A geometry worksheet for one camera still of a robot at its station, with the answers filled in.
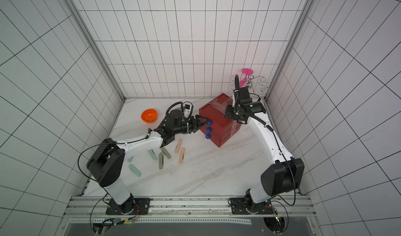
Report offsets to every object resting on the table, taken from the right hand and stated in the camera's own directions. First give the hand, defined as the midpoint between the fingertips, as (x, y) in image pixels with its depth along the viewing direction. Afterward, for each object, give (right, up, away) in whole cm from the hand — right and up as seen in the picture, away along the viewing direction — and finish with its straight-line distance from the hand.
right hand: (229, 110), depth 82 cm
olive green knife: (-37, -26, +9) cm, 46 cm away
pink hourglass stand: (+14, +25, +15) cm, 32 cm away
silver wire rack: (+13, +16, +5) cm, 21 cm away
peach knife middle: (-30, -22, +10) cm, 38 cm away
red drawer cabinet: (-6, -9, -4) cm, 12 cm away
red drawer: (-8, -1, +3) cm, 8 cm away
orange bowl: (-52, -4, +24) cm, 57 cm away
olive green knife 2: (-39, -29, +5) cm, 49 cm away
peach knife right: (-27, -27, +8) cm, 39 cm away
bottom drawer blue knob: (-11, -16, +11) cm, 23 cm away
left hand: (-13, -7, -1) cm, 15 cm away
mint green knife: (-44, -26, +8) cm, 52 cm away
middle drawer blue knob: (-11, -11, +5) cm, 17 cm away
